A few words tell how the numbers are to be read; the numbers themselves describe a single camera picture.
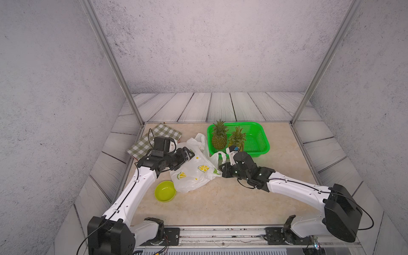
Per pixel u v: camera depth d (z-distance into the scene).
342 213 0.41
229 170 0.71
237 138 0.89
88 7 0.70
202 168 0.82
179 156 0.70
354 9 0.70
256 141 1.08
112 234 0.42
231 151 0.73
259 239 0.73
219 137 0.95
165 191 0.86
